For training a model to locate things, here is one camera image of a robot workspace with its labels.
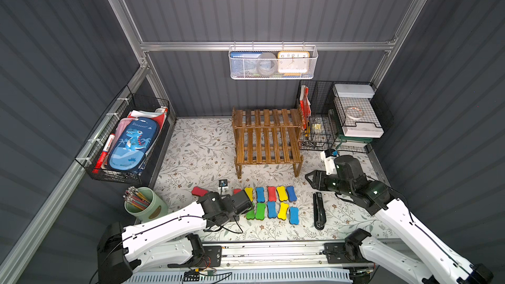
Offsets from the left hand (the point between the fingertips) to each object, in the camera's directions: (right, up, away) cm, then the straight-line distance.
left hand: (231, 211), depth 75 cm
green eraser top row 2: (+12, -3, +9) cm, 15 cm away
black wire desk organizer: (+50, +33, +40) cm, 71 cm away
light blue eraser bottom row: (+12, +2, +13) cm, 18 cm away
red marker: (-41, +22, -11) cm, 48 cm away
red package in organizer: (+39, +48, +40) cm, 73 cm away
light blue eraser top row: (+16, -3, +9) cm, 19 cm away
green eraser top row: (+7, -4, +7) cm, 11 cm away
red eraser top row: (-17, +3, +15) cm, 24 cm away
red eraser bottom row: (0, +3, +16) cm, 17 cm away
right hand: (+32, +15, -1) cm, 35 cm away
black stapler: (+36, -2, +4) cm, 36 cm away
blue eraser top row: (+26, -5, +7) cm, 27 cm away
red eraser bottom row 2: (+17, +2, +13) cm, 22 cm away
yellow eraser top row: (+21, -3, +7) cm, 22 cm away
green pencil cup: (-29, +1, -2) cm, 29 cm away
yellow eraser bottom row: (+6, +4, +13) cm, 15 cm away
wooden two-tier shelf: (+15, +29, +18) cm, 37 cm away
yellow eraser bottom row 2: (+21, +4, +14) cm, 26 cm away
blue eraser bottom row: (+25, +4, +13) cm, 29 cm away
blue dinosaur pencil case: (-31, +27, -11) cm, 43 cm away
